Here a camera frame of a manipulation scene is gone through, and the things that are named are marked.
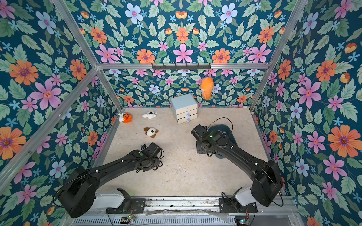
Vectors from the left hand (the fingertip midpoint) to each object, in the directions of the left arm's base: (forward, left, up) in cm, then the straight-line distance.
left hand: (159, 162), depth 87 cm
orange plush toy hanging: (+43, -35, +24) cm, 60 cm away
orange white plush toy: (+37, +28, +3) cm, 46 cm away
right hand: (+2, -27, +11) cm, 29 cm away
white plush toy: (+39, +10, +1) cm, 41 cm away
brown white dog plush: (+24, +8, +1) cm, 25 cm away
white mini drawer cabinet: (+34, -18, +12) cm, 41 cm away
